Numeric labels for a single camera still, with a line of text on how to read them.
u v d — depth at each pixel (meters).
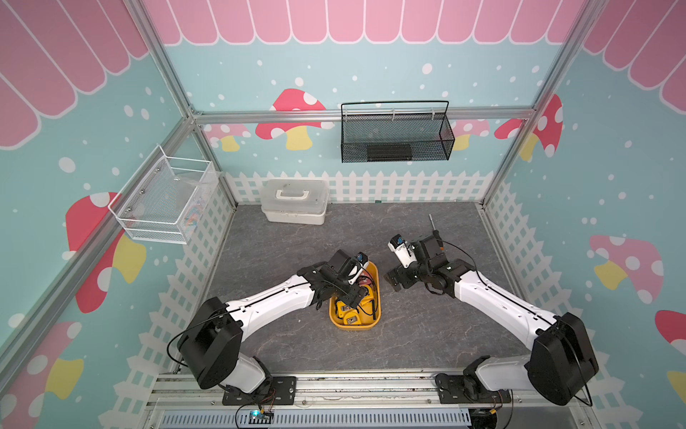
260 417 0.73
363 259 0.76
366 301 0.87
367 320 0.87
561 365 0.41
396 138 0.92
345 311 0.86
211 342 0.42
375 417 1.69
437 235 1.09
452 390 0.74
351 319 0.85
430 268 0.63
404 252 0.75
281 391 0.74
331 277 0.64
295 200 1.07
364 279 0.94
